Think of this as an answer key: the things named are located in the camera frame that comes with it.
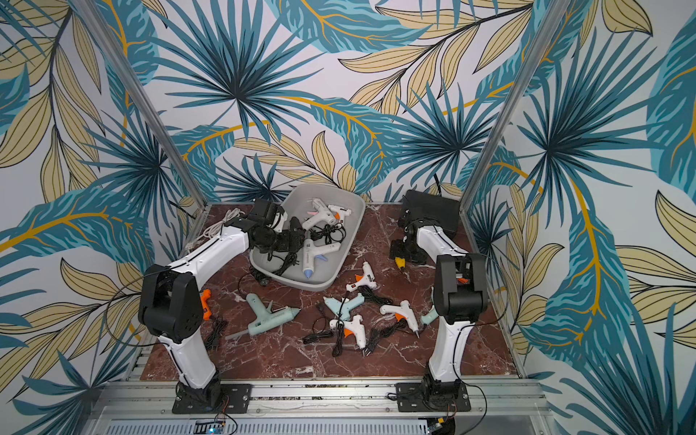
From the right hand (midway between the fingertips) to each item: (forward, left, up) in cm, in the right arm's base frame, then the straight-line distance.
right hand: (405, 256), depth 99 cm
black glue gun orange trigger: (-3, +37, +17) cm, 41 cm away
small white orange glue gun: (+23, +24, -1) cm, 33 cm away
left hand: (-1, +40, +9) cm, 41 cm away
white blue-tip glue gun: (+3, +35, +1) cm, 35 cm away
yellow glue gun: (-2, +2, -1) cm, 3 cm away
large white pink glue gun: (+20, +29, +2) cm, 36 cm away
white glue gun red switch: (-8, +14, -2) cm, 16 cm away
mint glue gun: (-22, -5, -3) cm, 23 cm away
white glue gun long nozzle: (-20, +4, -2) cm, 21 cm away
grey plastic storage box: (+15, +33, -2) cm, 37 cm away
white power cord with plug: (+15, +73, 0) cm, 75 cm away
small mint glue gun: (-19, +23, -1) cm, 30 cm away
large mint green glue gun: (-22, +47, 0) cm, 52 cm away
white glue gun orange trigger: (-25, +21, -3) cm, 32 cm away
